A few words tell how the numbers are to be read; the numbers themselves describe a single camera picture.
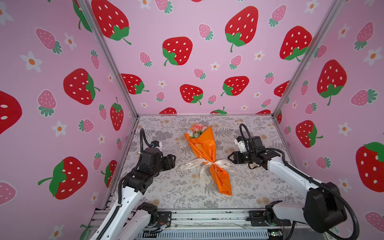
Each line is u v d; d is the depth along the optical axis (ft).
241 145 2.57
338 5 2.24
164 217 2.45
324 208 1.33
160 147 2.25
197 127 3.32
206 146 3.12
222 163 2.96
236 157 2.45
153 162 1.88
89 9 2.25
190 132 3.32
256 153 2.16
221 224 2.40
